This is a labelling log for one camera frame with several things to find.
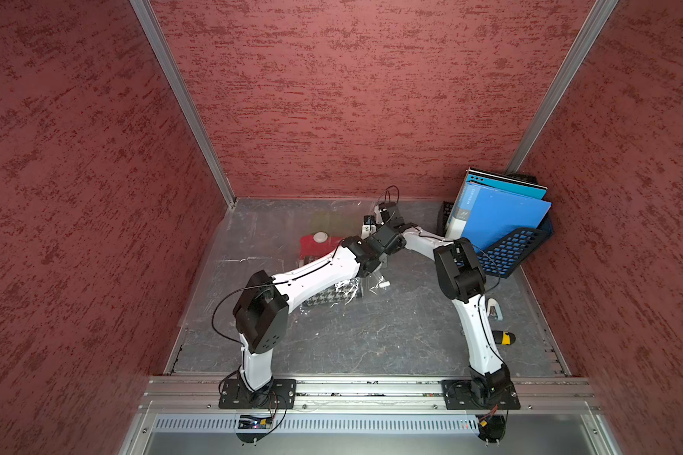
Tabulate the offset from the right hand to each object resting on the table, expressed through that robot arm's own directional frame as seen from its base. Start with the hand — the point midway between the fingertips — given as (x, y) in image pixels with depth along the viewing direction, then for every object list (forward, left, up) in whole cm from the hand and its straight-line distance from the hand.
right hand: (363, 232), depth 108 cm
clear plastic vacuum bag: (+1, +37, -2) cm, 37 cm away
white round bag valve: (-4, +16, +3) cm, 17 cm away
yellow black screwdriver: (-40, -41, -2) cm, 57 cm away
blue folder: (-9, -37, +19) cm, 43 cm away
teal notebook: (0, -37, +26) cm, 45 cm away
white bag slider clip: (-27, -5, +9) cm, 29 cm away
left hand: (-20, -1, +13) cm, 23 cm away
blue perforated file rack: (-18, -44, +8) cm, 49 cm away
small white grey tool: (-32, -40, -1) cm, 52 cm away
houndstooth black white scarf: (-28, +9, +5) cm, 29 cm away
